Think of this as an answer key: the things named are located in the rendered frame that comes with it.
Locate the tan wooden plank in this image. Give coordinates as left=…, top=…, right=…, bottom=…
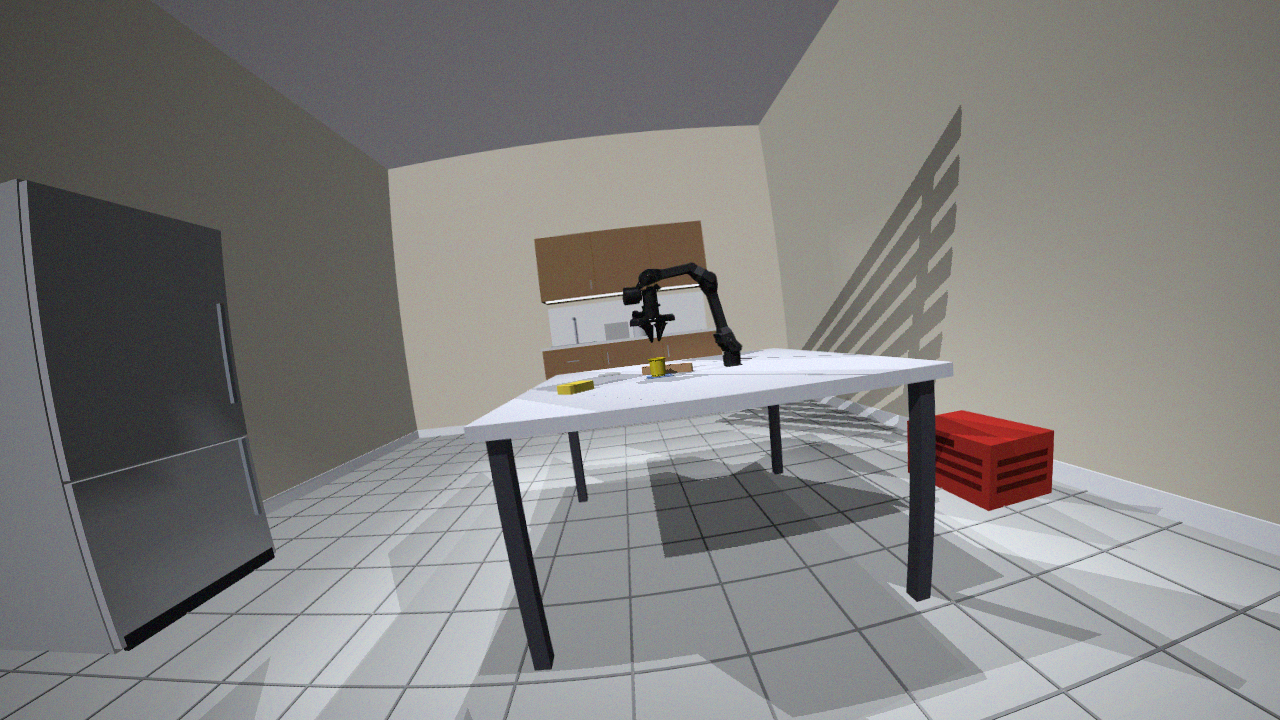
left=643, top=363, right=692, bottom=375

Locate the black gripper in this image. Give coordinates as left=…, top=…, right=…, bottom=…
left=630, top=301, right=675, bottom=343

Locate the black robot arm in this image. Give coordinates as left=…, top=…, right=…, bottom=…
left=622, top=263, right=742, bottom=366

